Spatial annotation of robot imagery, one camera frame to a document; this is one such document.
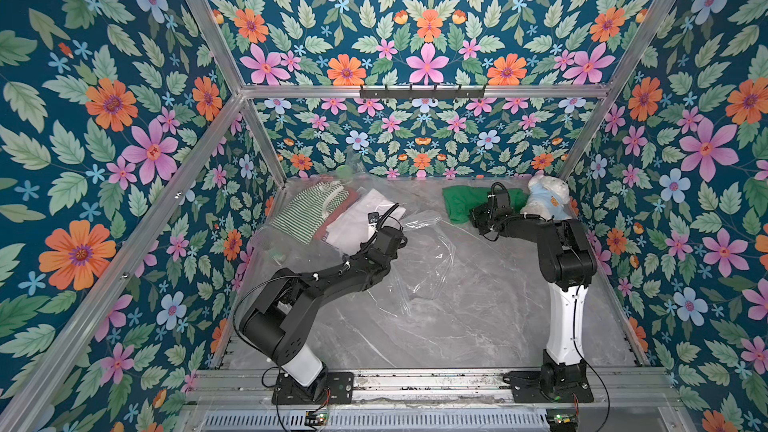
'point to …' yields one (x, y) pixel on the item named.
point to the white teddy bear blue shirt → (548, 197)
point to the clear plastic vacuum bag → (430, 259)
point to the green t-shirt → (459, 201)
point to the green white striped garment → (302, 217)
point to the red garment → (321, 231)
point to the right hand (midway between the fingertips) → (476, 209)
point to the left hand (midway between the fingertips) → (385, 237)
